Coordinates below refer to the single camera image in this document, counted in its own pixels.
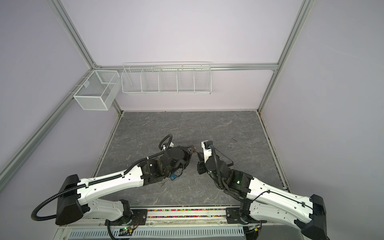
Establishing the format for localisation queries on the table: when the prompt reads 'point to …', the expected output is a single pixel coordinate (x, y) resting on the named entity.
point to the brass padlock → (194, 150)
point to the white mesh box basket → (97, 90)
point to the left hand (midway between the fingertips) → (197, 150)
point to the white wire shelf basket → (191, 78)
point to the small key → (162, 184)
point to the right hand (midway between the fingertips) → (198, 155)
